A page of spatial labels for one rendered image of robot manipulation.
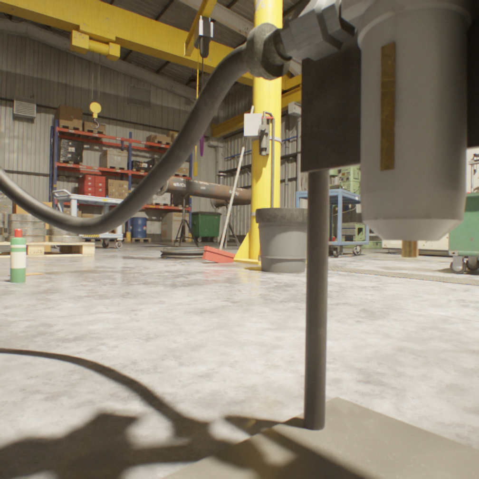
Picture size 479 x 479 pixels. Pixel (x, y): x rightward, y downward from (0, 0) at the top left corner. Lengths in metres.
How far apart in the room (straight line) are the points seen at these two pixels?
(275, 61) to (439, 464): 0.44
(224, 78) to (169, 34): 12.65
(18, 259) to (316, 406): 1.70
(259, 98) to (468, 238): 2.10
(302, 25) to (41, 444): 0.50
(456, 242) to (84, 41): 10.83
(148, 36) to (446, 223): 12.60
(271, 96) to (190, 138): 3.14
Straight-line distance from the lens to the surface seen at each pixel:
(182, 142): 0.53
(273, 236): 2.42
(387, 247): 6.47
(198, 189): 7.47
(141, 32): 12.75
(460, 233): 2.89
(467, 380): 0.73
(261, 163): 3.47
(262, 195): 3.42
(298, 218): 2.41
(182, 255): 3.72
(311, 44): 0.39
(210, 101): 0.50
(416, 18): 0.32
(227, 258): 3.29
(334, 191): 4.62
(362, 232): 11.02
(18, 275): 1.99
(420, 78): 0.30
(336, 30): 0.39
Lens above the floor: 0.23
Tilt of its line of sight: level
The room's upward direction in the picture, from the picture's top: 1 degrees clockwise
